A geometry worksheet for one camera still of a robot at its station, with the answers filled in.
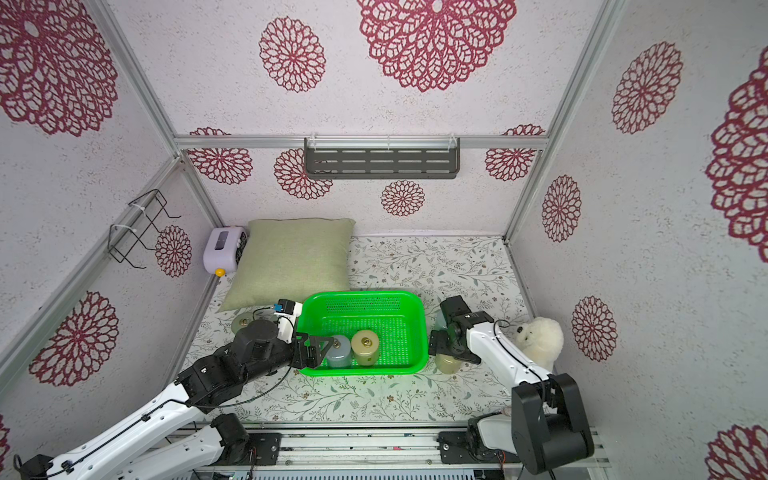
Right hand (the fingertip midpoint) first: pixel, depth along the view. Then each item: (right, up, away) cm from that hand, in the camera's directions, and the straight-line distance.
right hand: (447, 347), depth 87 cm
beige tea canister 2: (-1, -4, -4) cm, 5 cm away
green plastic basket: (-13, +6, +10) cm, 18 cm away
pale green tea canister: (-60, +8, 0) cm, 61 cm away
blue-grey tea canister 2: (-1, +7, +3) cm, 8 cm away
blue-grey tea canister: (-31, 0, -4) cm, 31 cm away
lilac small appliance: (-75, +30, +19) cm, 83 cm away
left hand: (-34, +6, -15) cm, 37 cm away
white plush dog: (+19, +6, -15) cm, 25 cm away
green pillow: (-51, +26, +11) cm, 59 cm away
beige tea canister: (-24, +2, -5) cm, 24 cm away
